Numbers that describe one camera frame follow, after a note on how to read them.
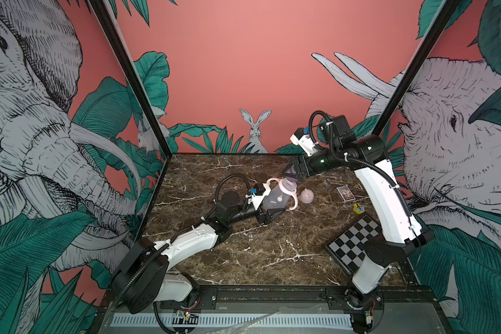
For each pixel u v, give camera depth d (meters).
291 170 0.63
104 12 0.71
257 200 0.65
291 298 0.76
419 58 0.81
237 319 0.70
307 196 0.98
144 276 0.41
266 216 0.67
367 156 0.43
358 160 0.43
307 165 0.56
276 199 0.73
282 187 0.66
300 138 0.59
